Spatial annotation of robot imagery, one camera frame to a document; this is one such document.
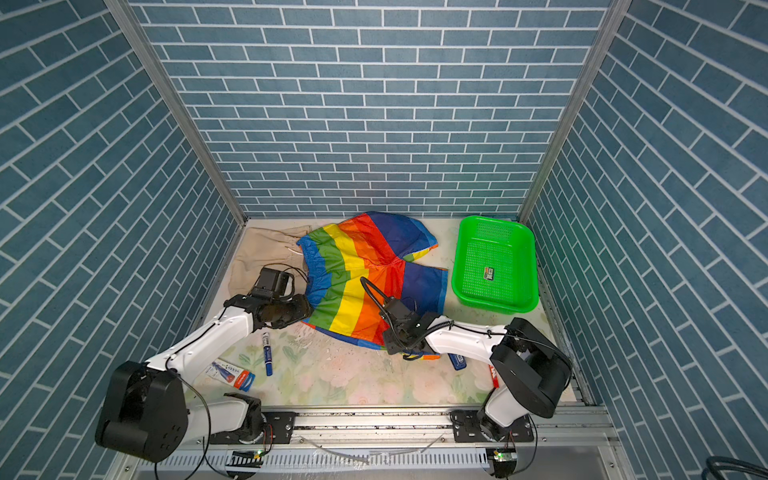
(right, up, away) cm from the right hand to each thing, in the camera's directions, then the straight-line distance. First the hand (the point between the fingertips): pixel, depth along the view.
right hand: (387, 337), depth 87 cm
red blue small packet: (-41, -9, -7) cm, 43 cm away
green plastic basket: (+38, +20, +19) cm, 47 cm away
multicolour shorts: (-12, +20, +16) cm, 28 cm away
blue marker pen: (-34, -4, -2) cm, 35 cm away
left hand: (-23, +8, 0) cm, 24 cm away
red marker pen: (+30, -10, -5) cm, 32 cm away
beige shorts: (-46, +26, +23) cm, 58 cm away
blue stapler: (+20, -5, -5) cm, 21 cm away
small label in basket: (+36, +17, +18) cm, 43 cm away
